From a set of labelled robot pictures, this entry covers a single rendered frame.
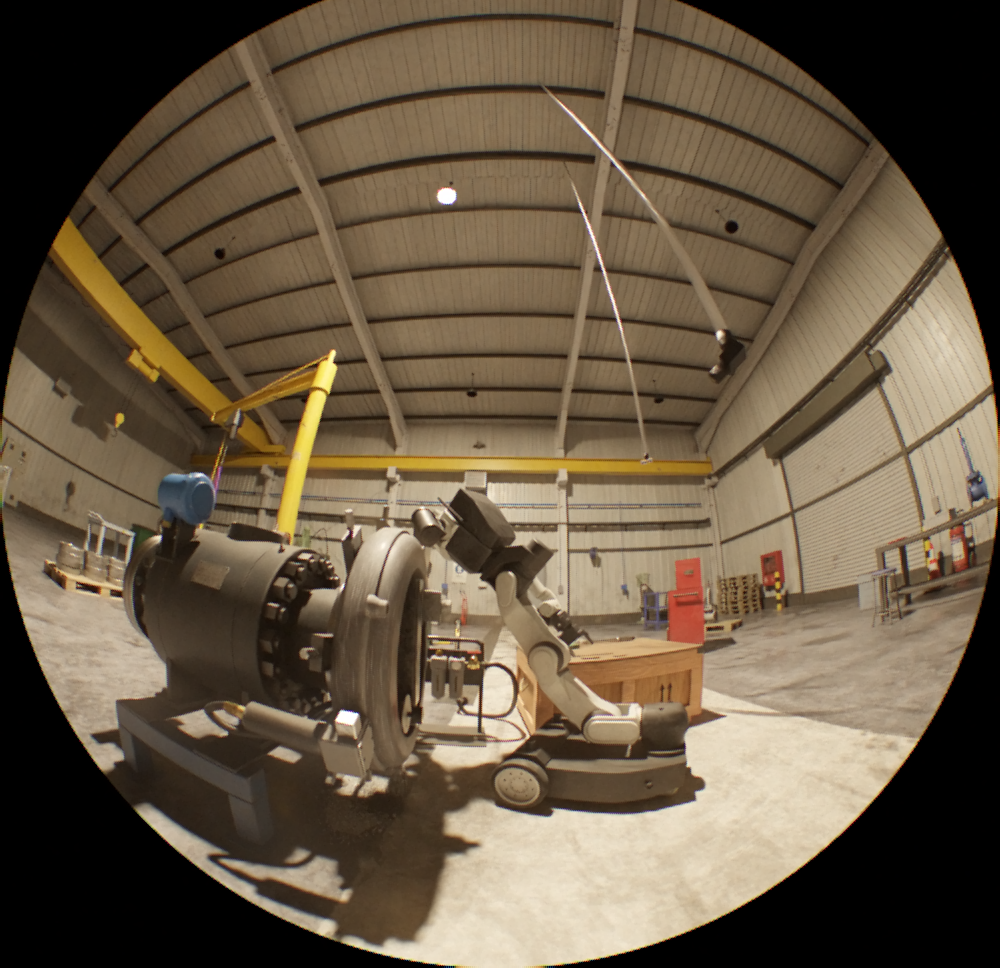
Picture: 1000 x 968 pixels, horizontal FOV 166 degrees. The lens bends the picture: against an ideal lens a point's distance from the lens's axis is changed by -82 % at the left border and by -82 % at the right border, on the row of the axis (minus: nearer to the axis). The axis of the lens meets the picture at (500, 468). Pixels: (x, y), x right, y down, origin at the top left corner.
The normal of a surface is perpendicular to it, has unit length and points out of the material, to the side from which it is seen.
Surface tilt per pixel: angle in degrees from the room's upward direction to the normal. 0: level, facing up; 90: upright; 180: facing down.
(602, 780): 90
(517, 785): 90
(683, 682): 90
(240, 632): 89
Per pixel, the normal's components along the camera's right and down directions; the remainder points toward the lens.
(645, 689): 0.08, -0.38
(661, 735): -0.40, -0.36
